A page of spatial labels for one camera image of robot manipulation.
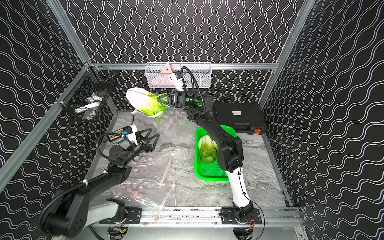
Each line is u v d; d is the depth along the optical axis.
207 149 0.89
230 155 0.55
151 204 0.70
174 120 0.84
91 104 0.75
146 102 0.61
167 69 0.88
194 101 0.64
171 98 0.61
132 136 0.67
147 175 0.88
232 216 0.74
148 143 0.67
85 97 0.92
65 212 0.41
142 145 0.67
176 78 0.60
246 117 1.09
